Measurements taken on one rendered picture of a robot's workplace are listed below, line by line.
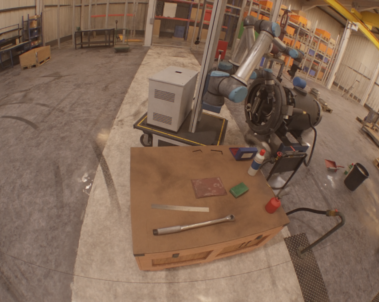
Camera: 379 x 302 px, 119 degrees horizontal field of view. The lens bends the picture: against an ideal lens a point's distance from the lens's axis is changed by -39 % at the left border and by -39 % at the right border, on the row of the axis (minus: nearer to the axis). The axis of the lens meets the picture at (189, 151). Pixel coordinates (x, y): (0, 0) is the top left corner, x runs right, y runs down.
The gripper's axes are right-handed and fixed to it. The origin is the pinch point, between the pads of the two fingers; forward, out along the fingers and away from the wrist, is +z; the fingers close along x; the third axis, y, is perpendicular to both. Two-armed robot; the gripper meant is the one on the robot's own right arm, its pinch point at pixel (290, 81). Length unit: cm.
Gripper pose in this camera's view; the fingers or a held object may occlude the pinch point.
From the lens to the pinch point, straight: 218.6
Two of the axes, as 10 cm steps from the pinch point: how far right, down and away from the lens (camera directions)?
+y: -2.9, -7.1, 6.4
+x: -9.4, 0.9, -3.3
